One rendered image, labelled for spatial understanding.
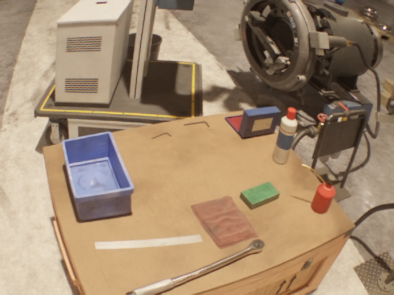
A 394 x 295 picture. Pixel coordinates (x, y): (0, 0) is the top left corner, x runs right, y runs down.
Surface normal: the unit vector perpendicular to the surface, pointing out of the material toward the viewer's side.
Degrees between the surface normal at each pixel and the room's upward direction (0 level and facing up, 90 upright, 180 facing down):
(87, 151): 90
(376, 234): 0
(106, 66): 90
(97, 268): 0
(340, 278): 0
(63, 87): 90
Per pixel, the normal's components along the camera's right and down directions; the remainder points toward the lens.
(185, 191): 0.12, -0.79
